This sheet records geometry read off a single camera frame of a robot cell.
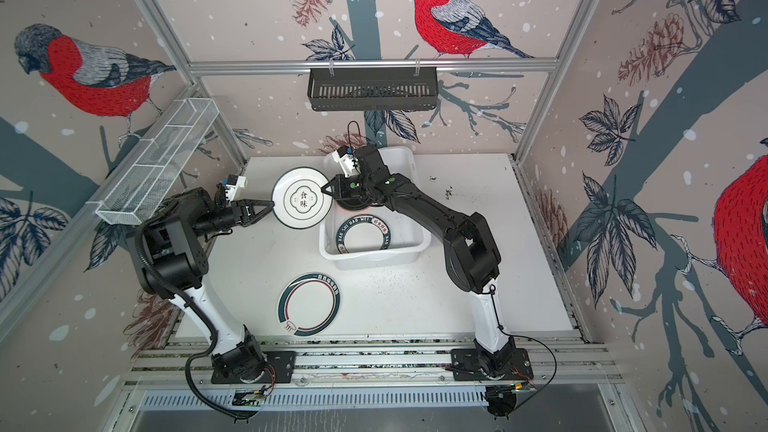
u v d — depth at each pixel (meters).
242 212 0.77
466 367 0.73
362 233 0.98
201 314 0.56
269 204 0.82
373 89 1.05
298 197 0.83
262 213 0.80
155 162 0.77
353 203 1.05
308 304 0.84
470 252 0.53
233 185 0.81
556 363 0.76
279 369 0.73
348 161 0.79
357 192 0.75
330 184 0.81
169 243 0.53
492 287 0.55
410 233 0.98
